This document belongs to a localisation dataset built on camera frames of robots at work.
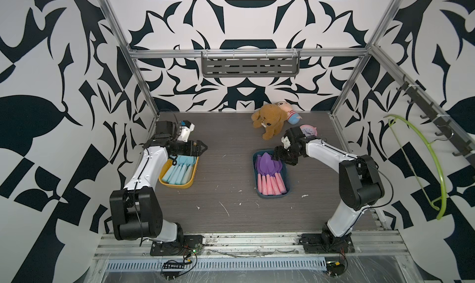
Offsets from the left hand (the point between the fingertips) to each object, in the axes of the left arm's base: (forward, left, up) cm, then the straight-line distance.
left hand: (196, 144), depth 86 cm
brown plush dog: (+15, -36, +1) cm, 39 cm away
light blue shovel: (-8, +8, -11) cm, 16 cm away
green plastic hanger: (-33, -80, +14) cm, 88 cm away
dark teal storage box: (-1, -28, -10) cm, 29 cm away
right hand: (-2, -38, -10) cm, 40 cm away
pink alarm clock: (+17, -60, -12) cm, 64 cm away
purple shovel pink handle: (-14, -34, -12) cm, 38 cm away
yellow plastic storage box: (-4, +15, -10) cm, 19 cm away
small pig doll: (+24, -52, -9) cm, 58 cm away
